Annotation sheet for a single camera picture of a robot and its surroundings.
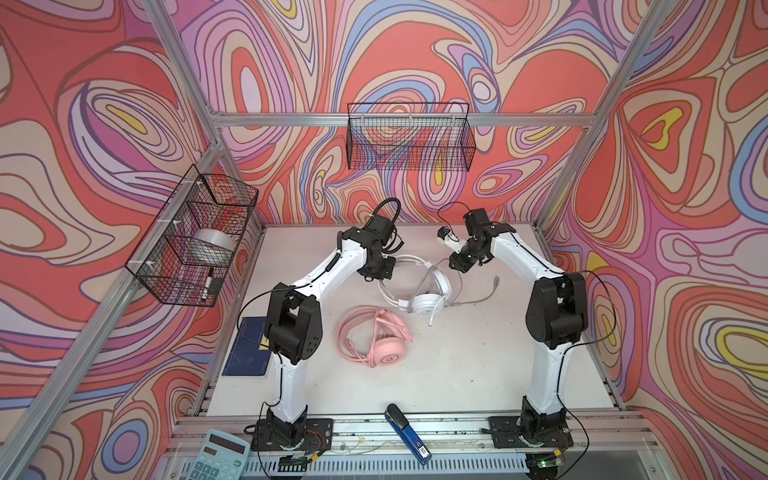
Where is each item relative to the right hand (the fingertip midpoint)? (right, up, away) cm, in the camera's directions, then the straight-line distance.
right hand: (459, 266), depth 97 cm
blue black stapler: (-22, -35, -25) cm, 48 cm away
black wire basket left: (-75, +4, -23) cm, 79 cm away
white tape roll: (-66, +6, -26) cm, 71 cm away
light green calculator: (-63, -44, -28) cm, 82 cm away
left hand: (-24, -1, -6) cm, 24 cm away
